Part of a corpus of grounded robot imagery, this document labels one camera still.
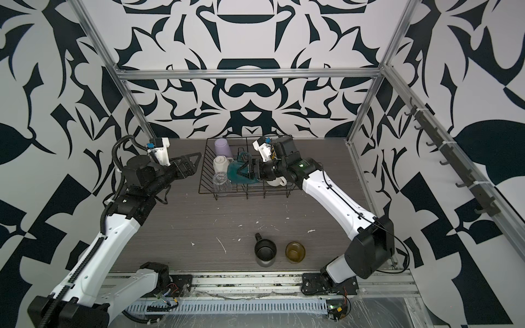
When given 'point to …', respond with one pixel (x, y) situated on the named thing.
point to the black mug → (265, 251)
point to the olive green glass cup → (294, 252)
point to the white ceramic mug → (221, 163)
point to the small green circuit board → (336, 309)
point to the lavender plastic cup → (221, 147)
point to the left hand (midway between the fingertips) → (190, 152)
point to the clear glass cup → (221, 186)
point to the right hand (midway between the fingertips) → (243, 170)
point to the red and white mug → (279, 181)
